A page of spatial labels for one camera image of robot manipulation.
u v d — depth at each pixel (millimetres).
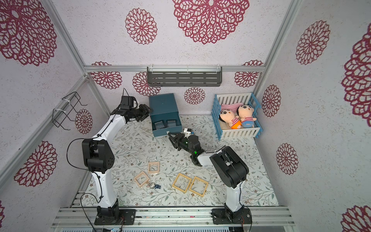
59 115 729
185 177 876
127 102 746
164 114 919
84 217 745
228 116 1030
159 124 945
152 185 816
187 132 873
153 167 920
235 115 1058
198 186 852
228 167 505
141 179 873
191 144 722
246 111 1006
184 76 953
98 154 545
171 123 957
